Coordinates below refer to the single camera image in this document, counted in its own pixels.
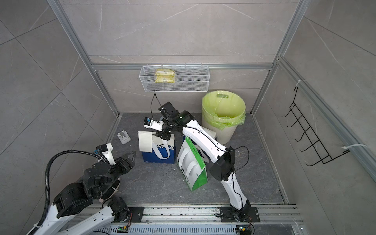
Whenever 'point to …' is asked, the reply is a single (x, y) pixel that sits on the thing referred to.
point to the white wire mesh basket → (189, 79)
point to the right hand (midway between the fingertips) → (159, 132)
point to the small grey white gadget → (124, 137)
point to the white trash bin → (226, 135)
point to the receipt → (145, 141)
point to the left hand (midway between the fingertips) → (133, 153)
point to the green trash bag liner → (222, 109)
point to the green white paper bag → (191, 167)
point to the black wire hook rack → (325, 157)
